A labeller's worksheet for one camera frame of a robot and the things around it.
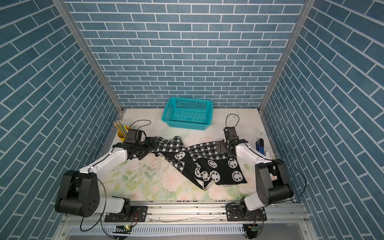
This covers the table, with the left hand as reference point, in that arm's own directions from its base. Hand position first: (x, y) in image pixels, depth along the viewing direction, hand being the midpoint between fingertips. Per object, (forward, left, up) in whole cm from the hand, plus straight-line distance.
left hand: (157, 147), depth 89 cm
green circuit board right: (-40, -53, -7) cm, 66 cm away
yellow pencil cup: (+9, +24, +1) cm, 25 cm away
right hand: (+3, -43, -2) cm, 43 cm away
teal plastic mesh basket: (+37, -17, -8) cm, 41 cm away
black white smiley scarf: (-9, -28, -5) cm, 29 cm away
